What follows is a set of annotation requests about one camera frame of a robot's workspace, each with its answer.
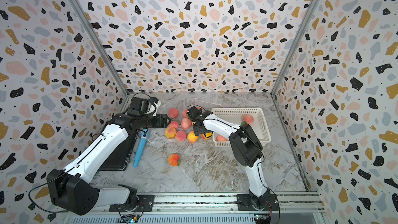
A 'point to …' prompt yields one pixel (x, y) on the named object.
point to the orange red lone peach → (173, 159)
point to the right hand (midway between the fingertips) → (202, 129)
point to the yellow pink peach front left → (170, 132)
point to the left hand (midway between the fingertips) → (166, 119)
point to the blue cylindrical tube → (140, 150)
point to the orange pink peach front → (192, 137)
